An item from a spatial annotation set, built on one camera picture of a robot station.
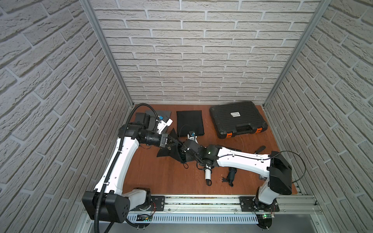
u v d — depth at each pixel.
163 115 0.64
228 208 0.73
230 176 0.81
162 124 0.64
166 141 0.62
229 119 1.01
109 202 0.37
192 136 0.70
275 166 0.49
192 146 0.58
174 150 0.68
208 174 0.81
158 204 0.74
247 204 0.74
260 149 0.95
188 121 1.13
